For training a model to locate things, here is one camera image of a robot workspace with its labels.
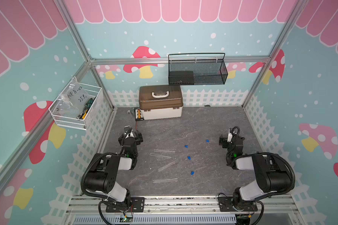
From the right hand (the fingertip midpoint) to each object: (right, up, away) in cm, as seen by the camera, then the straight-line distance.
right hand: (229, 134), depth 94 cm
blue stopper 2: (-29, -8, +3) cm, 30 cm away
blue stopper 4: (-26, -23, -9) cm, 36 cm away
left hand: (-66, +1, -1) cm, 66 cm away
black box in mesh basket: (-33, +37, -3) cm, 50 cm away
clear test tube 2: (-45, -26, -11) cm, 53 cm away
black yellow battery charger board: (-66, +14, +19) cm, 70 cm away
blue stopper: (-13, -5, +6) cm, 15 cm away
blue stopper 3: (-27, -15, -2) cm, 31 cm away
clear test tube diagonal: (-44, -20, -7) cm, 49 cm away
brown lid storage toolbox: (-49, +22, +2) cm, 54 cm away
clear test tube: (-49, -11, +2) cm, 51 cm away
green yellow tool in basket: (-83, +17, -20) cm, 87 cm away
